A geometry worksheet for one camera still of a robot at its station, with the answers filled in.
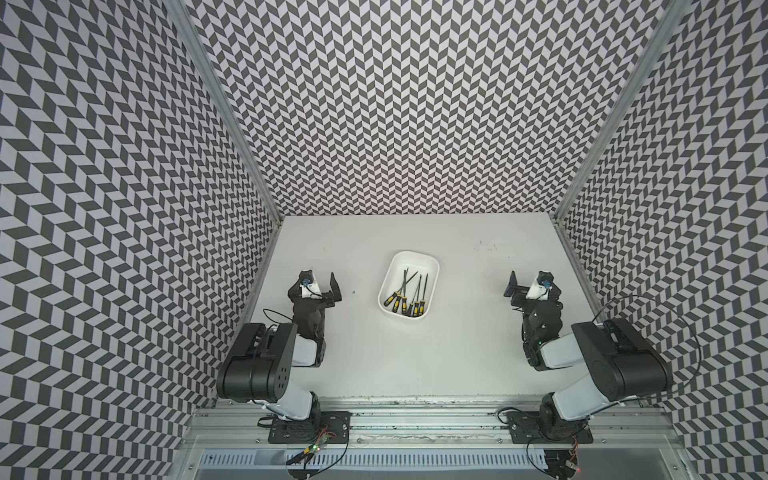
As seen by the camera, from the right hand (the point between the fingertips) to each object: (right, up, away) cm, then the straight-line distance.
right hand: (528, 278), depth 89 cm
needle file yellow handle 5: (-40, -8, +5) cm, 41 cm away
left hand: (-64, 0, +2) cm, 64 cm away
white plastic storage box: (-35, -4, +10) cm, 37 cm away
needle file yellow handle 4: (-31, -9, +6) cm, 33 cm away
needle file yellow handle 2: (-37, -7, +8) cm, 39 cm away
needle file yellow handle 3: (-35, -8, +5) cm, 36 cm away
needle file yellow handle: (-40, -6, +7) cm, 41 cm away
